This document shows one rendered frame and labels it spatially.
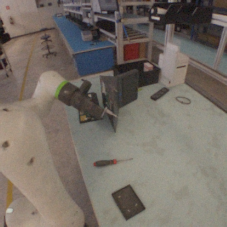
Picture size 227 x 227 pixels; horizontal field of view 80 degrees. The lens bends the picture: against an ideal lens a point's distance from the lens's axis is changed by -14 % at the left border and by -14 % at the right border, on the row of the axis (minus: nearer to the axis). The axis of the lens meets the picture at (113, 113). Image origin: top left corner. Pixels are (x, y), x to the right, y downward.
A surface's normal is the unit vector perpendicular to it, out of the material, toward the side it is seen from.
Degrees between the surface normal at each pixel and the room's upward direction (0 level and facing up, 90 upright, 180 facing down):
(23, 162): 92
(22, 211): 2
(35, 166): 92
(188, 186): 0
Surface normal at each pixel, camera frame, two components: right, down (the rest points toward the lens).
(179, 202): -0.06, -0.75
